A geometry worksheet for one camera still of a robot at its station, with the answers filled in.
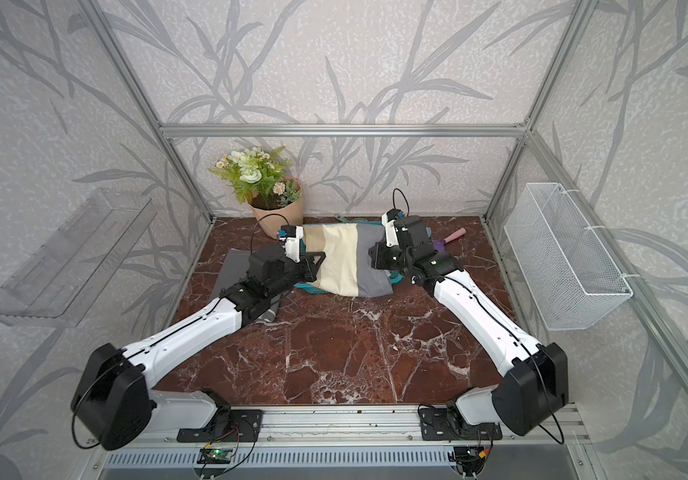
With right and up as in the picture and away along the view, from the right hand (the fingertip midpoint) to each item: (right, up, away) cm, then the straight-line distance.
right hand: (369, 249), depth 79 cm
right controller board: (+24, -51, -7) cm, 57 cm away
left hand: (-11, -2, 0) cm, 11 cm away
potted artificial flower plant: (-34, +22, +12) cm, 43 cm away
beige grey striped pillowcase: (-6, -5, +3) cm, 9 cm away
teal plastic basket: (-16, -10, -4) cm, 19 cm away
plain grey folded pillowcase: (-50, -7, +26) cm, 57 cm away
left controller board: (-37, -50, -8) cm, 63 cm away
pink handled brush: (+34, +5, +33) cm, 48 cm away
